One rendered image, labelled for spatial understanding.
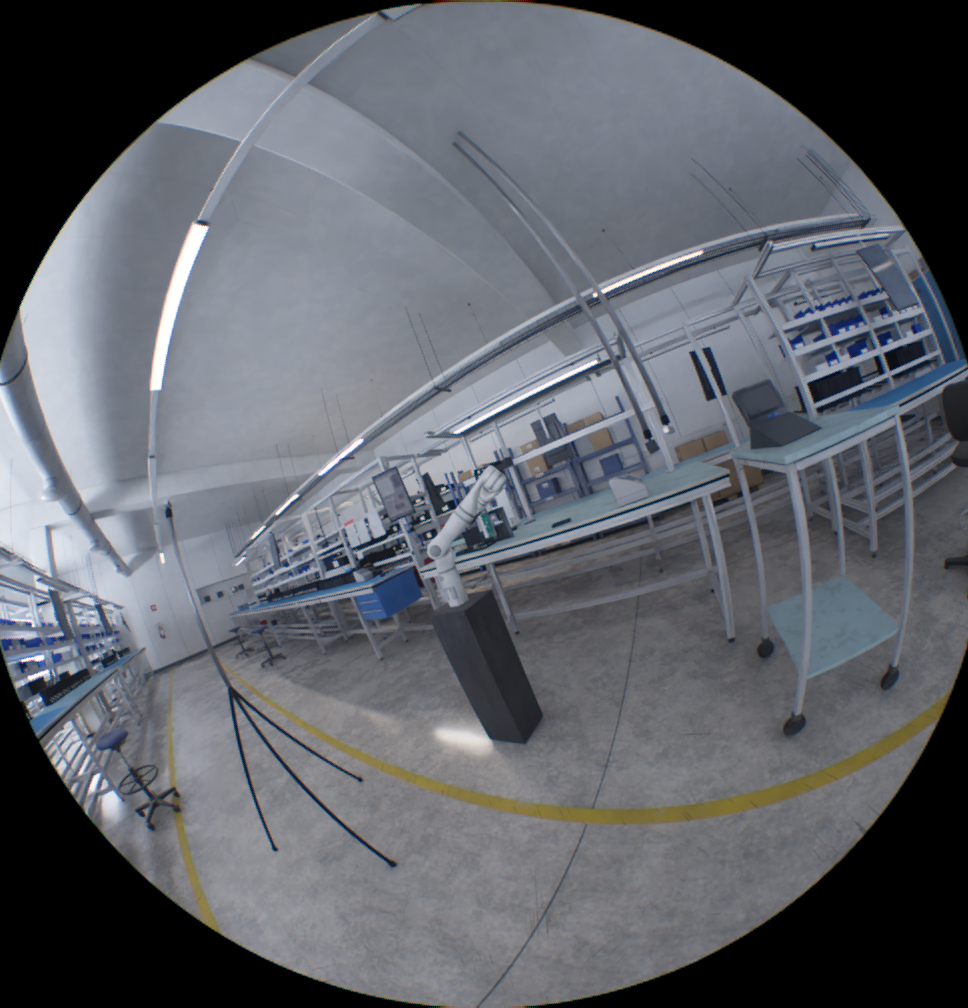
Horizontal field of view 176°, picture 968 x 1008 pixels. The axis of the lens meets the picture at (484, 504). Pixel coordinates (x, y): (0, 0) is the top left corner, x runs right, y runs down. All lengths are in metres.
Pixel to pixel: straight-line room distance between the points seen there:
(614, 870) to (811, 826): 0.66
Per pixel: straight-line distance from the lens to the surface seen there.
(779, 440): 1.17
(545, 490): 5.68
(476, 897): 1.41
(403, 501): 3.20
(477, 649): 1.48
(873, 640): 1.50
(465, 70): 2.74
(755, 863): 1.31
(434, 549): 1.46
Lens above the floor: 1.24
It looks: 1 degrees up
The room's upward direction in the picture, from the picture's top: 21 degrees counter-clockwise
